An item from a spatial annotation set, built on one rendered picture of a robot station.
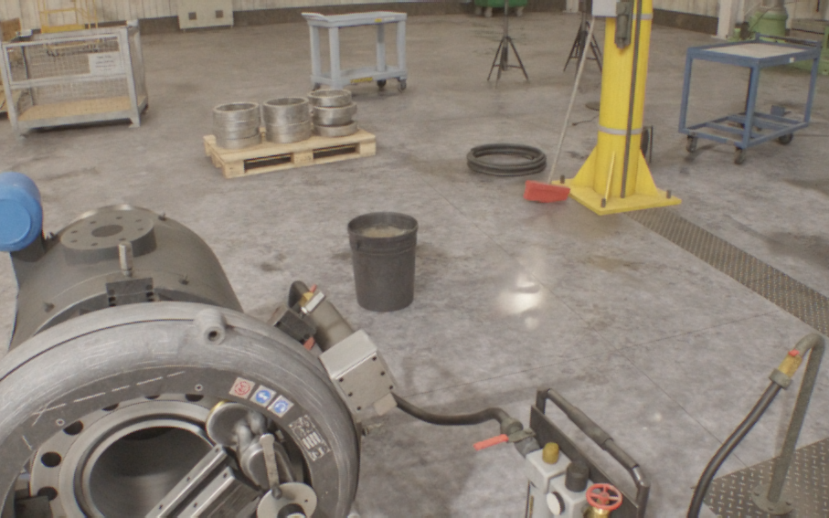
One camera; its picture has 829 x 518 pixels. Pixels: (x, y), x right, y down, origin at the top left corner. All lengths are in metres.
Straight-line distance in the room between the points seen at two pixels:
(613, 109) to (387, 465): 2.85
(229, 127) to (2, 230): 3.61
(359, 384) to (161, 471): 0.54
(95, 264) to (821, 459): 2.22
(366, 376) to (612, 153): 3.39
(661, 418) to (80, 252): 1.90
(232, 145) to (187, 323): 4.24
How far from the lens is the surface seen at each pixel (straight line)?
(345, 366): 1.24
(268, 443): 1.21
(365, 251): 2.96
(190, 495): 1.33
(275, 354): 1.16
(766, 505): 2.30
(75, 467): 1.36
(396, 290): 3.04
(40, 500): 1.39
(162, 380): 1.12
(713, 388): 2.76
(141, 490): 1.56
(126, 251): 1.16
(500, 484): 2.19
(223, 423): 1.24
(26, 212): 1.76
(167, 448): 1.66
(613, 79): 4.38
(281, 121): 5.34
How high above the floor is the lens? 1.48
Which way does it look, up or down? 24 degrees down
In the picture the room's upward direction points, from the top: 1 degrees counter-clockwise
